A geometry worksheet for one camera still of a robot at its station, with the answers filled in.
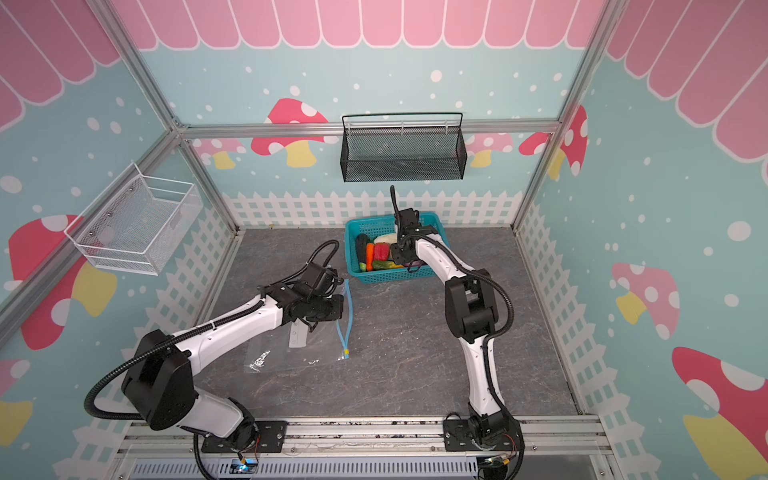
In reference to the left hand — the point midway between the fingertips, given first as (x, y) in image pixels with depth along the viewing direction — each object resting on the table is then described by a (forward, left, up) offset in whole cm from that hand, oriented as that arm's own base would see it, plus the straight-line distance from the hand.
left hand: (341, 315), depth 85 cm
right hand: (+24, -17, -1) cm, 30 cm away
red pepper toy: (+28, -10, -4) cm, 30 cm away
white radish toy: (+36, -12, -6) cm, 38 cm away
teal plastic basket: (+39, -10, -3) cm, 41 cm away
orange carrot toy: (+31, -6, -6) cm, 32 cm away
